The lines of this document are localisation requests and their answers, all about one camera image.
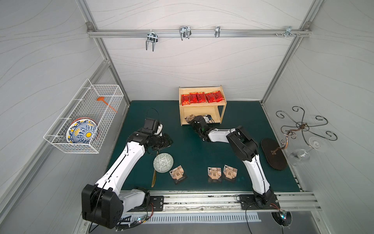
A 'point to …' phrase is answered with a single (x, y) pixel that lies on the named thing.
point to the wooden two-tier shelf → (201, 108)
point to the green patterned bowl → (163, 163)
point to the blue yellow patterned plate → (82, 130)
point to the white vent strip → (184, 218)
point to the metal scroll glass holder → (275, 154)
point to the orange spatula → (102, 98)
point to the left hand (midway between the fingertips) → (170, 143)
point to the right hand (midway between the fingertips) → (190, 118)
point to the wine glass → (298, 156)
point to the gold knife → (154, 175)
